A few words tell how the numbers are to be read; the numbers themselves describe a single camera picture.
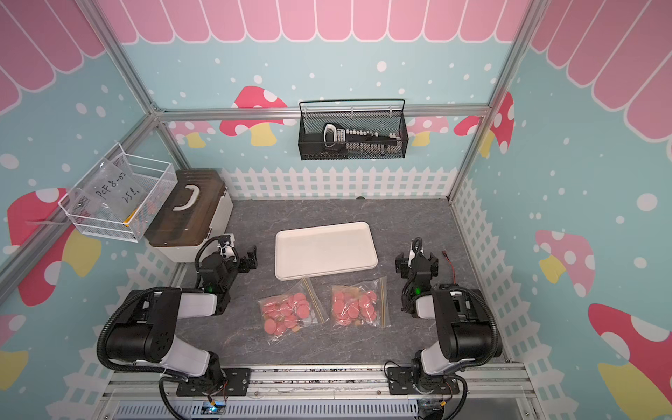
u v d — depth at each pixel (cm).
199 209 92
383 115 92
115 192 69
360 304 87
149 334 47
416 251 78
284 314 83
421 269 70
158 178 82
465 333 45
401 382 73
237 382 74
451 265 99
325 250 103
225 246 77
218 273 72
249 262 86
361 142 89
